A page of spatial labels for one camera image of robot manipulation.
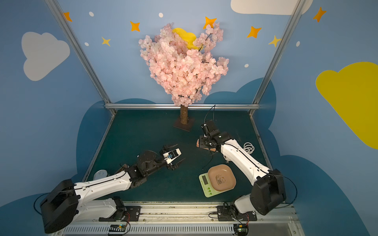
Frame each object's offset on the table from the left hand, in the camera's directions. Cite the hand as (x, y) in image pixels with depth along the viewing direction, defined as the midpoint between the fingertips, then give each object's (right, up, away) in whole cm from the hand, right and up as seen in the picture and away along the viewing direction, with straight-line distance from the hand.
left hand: (180, 147), depth 76 cm
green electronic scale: (+14, -24, +6) cm, 29 cm away
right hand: (+14, +3, +9) cm, 17 cm away
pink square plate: (+24, -19, +8) cm, 31 cm away
